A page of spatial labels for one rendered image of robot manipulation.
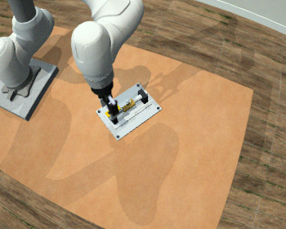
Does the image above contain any ball valve with yellow lever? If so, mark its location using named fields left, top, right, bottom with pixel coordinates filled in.
left=105, top=89, right=152, bottom=130

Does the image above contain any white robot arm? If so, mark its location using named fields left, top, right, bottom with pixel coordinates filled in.
left=0, top=0, right=145, bottom=101

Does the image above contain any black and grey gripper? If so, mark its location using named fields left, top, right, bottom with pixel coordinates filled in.
left=90, top=82, right=119, bottom=120

